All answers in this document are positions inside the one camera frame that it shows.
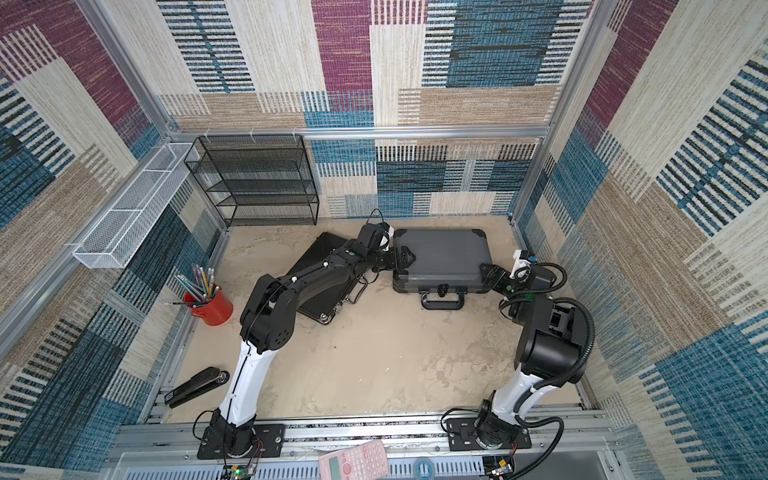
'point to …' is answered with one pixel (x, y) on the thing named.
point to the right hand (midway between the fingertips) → (491, 272)
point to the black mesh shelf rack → (257, 180)
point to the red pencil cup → (215, 310)
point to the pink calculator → (363, 462)
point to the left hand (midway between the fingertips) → (409, 259)
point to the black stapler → (197, 385)
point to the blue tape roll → (424, 469)
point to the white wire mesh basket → (116, 238)
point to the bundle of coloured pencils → (202, 286)
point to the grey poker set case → (447, 265)
